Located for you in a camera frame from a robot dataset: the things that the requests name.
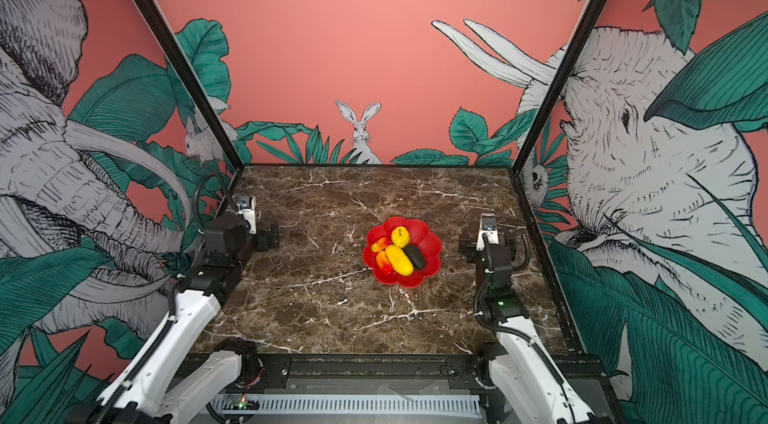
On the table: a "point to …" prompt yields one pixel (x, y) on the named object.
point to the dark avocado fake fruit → (415, 254)
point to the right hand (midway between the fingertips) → (482, 224)
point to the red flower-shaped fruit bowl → (420, 237)
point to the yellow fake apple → (400, 236)
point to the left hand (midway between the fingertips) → (256, 216)
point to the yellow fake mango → (399, 260)
